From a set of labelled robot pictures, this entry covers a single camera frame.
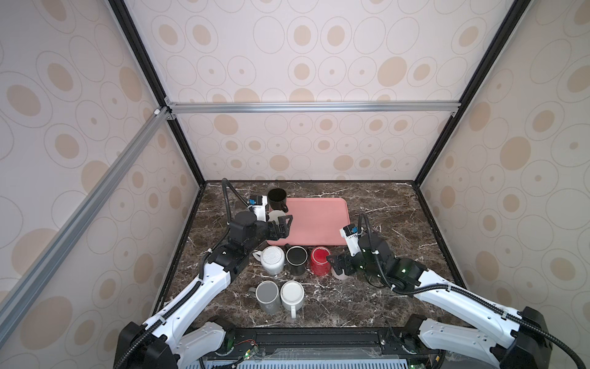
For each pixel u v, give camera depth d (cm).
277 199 102
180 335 43
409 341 65
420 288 50
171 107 90
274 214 95
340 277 89
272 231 67
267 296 73
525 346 39
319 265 85
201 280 49
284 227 68
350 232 67
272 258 84
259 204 66
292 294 78
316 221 114
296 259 83
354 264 67
